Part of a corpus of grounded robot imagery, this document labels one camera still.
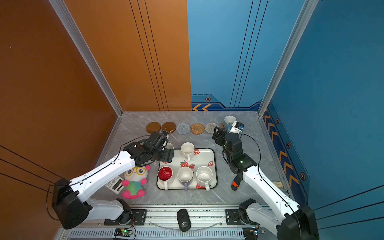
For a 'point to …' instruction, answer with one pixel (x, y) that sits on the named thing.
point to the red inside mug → (165, 173)
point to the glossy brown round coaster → (169, 126)
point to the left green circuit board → (123, 232)
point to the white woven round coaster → (210, 128)
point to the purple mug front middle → (185, 175)
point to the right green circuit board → (252, 233)
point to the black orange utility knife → (236, 181)
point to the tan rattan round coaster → (197, 129)
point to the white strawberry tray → (202, 157)
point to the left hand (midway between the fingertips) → (168, 152)
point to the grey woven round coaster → (182, 128)
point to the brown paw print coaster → (222, 126)
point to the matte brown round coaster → (152, 127)
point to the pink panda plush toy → (135, 178)
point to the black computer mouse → (183, 220)
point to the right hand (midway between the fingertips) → (218, 130)
